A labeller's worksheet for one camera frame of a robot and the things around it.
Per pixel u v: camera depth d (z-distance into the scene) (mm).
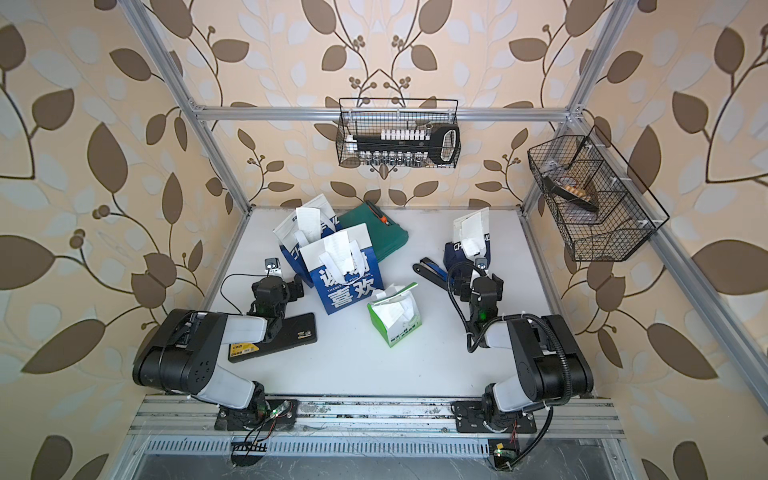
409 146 848
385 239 1109
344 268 856
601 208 746
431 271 1010
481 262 805
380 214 1116
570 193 746
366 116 912
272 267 818
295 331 875
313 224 887
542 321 479
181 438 723
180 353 462
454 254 913
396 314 769
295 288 895
